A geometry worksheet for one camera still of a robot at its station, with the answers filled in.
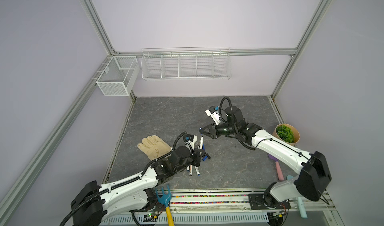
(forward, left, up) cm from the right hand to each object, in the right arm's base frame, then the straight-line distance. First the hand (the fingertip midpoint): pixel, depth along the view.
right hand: (200, 132), depth 74 cm
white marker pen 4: (-11, +2, -23) cm, 25 cm away
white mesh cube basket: (+44, +56, +1) cm, 71 cm away
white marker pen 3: (-11, +6, -22) cm, 26 cm away
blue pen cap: (-3, -3, -22) cm, 23 cm away
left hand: (-7, -2, -8) cm, 11 cm away
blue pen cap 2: (+4, -2, -23) cm, 23 cm away
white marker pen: (-5, 0, -5) cm, 7 cm away
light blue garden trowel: (-31, -49, -22) cm, 62 cm away
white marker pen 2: (-10, +7, -22) cm, 25 cm away
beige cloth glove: (+3, +29, -22) cm, 37 cm away
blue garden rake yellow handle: (-26, +18, -21) cm, 38 cm away
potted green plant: (+7, -50, -12) cm, 52 cm away
